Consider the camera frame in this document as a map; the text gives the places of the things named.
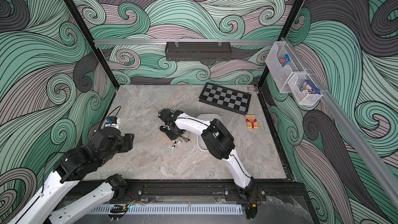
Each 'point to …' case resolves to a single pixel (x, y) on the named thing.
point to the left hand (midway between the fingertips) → (128, 135)
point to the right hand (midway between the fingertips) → (177, 134)
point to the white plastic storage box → (200, 144)
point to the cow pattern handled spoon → (174, 145)
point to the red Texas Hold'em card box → (252, 122)
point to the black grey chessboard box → (225, 98)
